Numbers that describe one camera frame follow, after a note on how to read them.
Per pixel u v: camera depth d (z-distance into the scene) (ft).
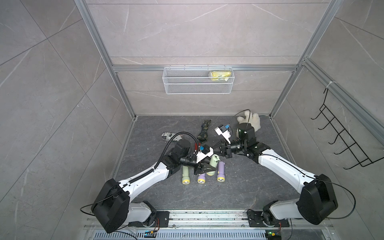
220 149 2.17
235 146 2.13
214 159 2.12
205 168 2.13
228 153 2.08
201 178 2.75
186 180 2.74
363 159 1.90
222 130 2.12
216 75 2.81
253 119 3.50
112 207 1.33
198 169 2.11
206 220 2.44
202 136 3.40
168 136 3.39
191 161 2.12
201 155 2.05
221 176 2.79
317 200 1.35
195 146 2.05
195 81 3.31
